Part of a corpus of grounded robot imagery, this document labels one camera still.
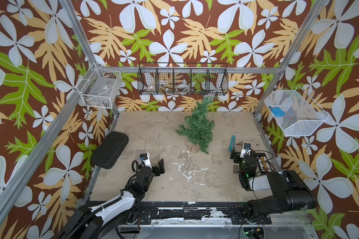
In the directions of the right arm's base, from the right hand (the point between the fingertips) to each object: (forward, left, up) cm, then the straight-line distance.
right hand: (241, 148), depth 91 cm
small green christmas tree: (+3, +28, +16) cm, 32 cm away
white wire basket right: (+10, -28, +19) cm, 35 cm away
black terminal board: (-8, -14, -7) cm, 17 cm away
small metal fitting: (-11, +4, -7) cm, 13 cm away
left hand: (-7, +52, 0) cm, 52 cm away
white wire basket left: (+26, +87, +27) cm, 94 cm away
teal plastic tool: (+6, +3, -9) cm, 11 cm away
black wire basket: (+40, +36, +23) cm, 59 cm away
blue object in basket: (+14, -19, +18) cm, 30 cm away
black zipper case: (-1, +82, -1) cm, 82 cm away
